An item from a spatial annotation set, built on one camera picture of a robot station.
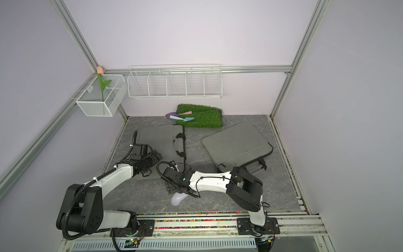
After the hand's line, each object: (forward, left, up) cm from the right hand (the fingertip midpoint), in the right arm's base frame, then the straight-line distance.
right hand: (173, 182), depth 83 cm
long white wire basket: (+56, +1, +25) cm, 62 cm away
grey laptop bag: (+29, +7, -1) cm, 30 cm away
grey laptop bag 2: (+24, -41, -1) cm, 47 cm away
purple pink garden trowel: (+55, +6, -2) cm, 55 cm away
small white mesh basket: (+33, +43, +29) cm, 62 cm away
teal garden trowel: (+49, -3, -2) cm, 49 cm away
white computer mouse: (-7, -3, -3) cm, 8 cm away
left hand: (+13, +11, +1) cm, 17 cm away
